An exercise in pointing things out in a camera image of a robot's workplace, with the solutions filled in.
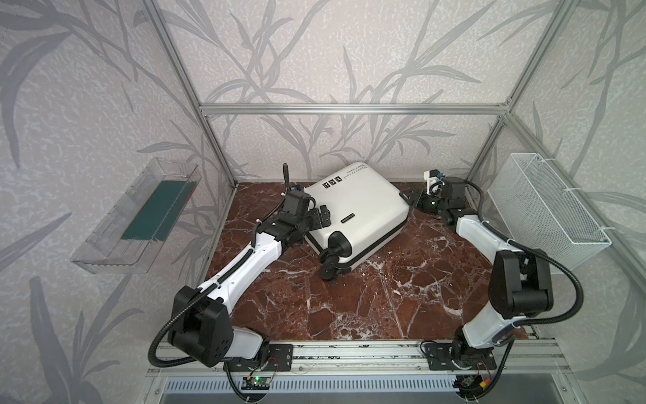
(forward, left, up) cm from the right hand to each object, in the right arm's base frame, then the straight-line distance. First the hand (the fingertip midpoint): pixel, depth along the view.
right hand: (402, 188), depth 90 cm
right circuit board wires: (-57, -16, -21) cm, 63 cm away
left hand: (-10, +28, +1) cm, 29 cm away
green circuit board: (-56, +47, -21) cm, 76 cm away
